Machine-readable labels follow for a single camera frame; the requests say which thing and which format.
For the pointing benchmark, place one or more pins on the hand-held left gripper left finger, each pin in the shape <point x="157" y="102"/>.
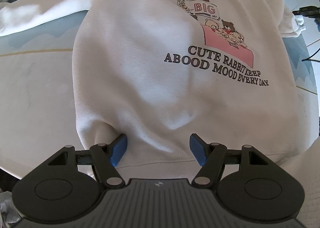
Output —
<point x="118" y="150"/>

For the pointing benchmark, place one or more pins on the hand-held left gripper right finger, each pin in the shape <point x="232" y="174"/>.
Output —
<point x="198" y="150"/>

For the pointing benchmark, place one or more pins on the white sweatshirt with brown collar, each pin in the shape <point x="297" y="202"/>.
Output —
<point x="150" y="80"/>

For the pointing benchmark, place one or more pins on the grey cloth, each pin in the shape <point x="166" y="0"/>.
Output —
<point x="8" y="208"/>

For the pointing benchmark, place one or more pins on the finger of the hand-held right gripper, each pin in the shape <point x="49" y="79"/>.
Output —
<point x="308" y="12"/>

